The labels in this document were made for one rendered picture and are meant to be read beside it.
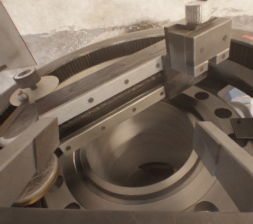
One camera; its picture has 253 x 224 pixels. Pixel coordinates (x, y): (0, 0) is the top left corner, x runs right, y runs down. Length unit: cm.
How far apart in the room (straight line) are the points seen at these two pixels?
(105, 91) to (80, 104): 5
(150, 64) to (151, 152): 39
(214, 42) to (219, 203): 26
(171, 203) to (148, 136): 32
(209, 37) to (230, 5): 60
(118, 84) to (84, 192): 21
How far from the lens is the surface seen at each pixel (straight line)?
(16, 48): 120
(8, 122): 37
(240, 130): 41
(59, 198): 40
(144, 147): 65
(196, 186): 34
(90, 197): 37
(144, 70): 36
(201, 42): 34
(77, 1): 95
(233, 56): 49
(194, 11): 35
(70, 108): 33
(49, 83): 45
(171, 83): 41
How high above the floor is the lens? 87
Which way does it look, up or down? 51 degrees down
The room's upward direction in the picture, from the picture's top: 168 degrees counter-clockwise
